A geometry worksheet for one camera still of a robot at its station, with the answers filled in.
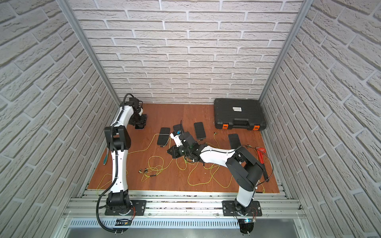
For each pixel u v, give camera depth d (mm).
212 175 851
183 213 728
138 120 979
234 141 1024
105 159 899
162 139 1003
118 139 682
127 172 713
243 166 487
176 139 777
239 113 1070
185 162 883
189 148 673
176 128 1080
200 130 1057
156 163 897
